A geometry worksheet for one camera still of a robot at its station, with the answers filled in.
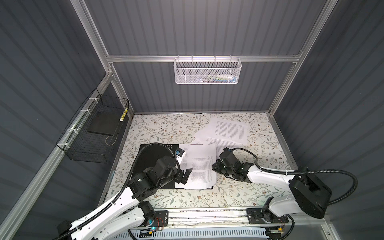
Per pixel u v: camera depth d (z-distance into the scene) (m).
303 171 0.47
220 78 0.92
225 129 1.12
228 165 0.69
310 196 0.43
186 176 0.63
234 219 0.74
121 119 0.80
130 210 0.61
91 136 0.72
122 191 0.47
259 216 0.72
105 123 0.77
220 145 1.02
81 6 0.68
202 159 0.94
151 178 0.52
